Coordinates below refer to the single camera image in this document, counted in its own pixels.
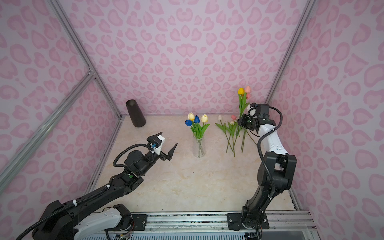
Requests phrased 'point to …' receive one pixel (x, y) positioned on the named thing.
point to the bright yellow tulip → (242, 101)
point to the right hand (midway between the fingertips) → (239, 118)
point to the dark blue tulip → (197, 120)
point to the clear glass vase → (199, 149)
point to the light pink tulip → (248, 89)
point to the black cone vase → (138, 119)
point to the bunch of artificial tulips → (231, 130)
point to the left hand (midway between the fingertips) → (168, 135)
